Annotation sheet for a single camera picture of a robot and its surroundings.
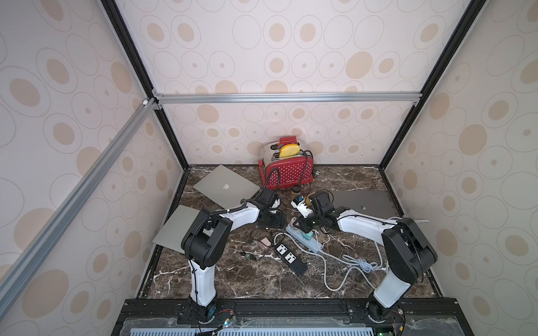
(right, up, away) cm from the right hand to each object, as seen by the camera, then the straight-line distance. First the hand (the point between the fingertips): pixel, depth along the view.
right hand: (295, 225), depth 91 cm
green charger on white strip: (+5, -4, -5) cm, 8 cm away
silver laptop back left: (-34, +16, +18) cm, 42 cm away
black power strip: (-3, -12, -7) cm, 14 cm away
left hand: (-4, 0, +3) cm, 5 cm away
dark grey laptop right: (+42, +9, +16) cm, 46 cm away
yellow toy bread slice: (-2, +34, +9) cm, 35 cm away
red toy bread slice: (-2, +39, +12) cm, 41 cm away
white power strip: (+7, -8, -3) cm, 11 cm away
